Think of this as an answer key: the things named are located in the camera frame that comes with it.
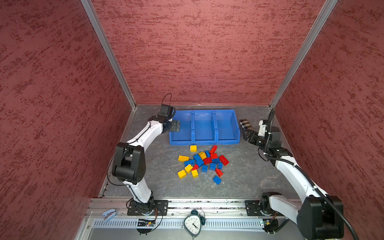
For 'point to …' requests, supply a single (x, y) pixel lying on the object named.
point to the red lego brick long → (224, 160)
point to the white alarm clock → (193, 223)
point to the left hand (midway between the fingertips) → (170, 128)
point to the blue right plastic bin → (226, 128)
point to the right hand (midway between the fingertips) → (246, 135)
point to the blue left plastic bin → (189, 133)
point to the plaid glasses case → (245, 124)
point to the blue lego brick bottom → (217, 180)
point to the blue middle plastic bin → (204, 128)
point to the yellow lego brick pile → (202, 155)
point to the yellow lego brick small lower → (194, 173)
